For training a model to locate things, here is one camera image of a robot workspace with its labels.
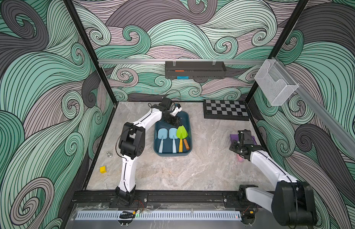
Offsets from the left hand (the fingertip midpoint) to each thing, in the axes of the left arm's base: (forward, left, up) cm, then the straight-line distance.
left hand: (179, 122), depth 95 cm
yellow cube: (-29, +46, -9) cm, 55 cm away
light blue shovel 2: (-5, +12, -8) cm, 15 cm away
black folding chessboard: (+17, -37, -6) cm, 41 cm away
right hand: (-16, -36, -4) cm, 40 cm away
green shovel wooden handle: (-6, -4, -8) cm, 10 cm away
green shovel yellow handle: (-4, -2, -8) cm, 9 cm away
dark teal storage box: (-9, +6, -8) cm, 14 cm away
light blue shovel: (-5, +4, -8) cm, 10 cm away
